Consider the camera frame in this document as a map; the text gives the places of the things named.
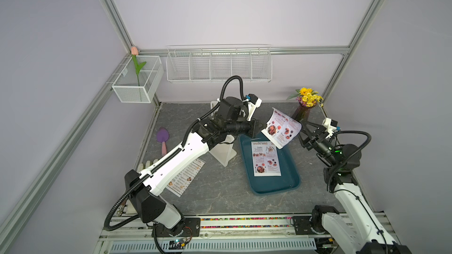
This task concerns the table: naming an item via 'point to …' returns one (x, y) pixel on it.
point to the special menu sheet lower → (265, 159)
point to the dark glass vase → (301, 113)
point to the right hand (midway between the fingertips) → (298, 125)
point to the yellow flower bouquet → (306, 97)
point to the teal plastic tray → (288, 181)
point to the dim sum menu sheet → (179, 186)
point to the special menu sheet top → (281, 129)
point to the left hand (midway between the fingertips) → (267, 127)
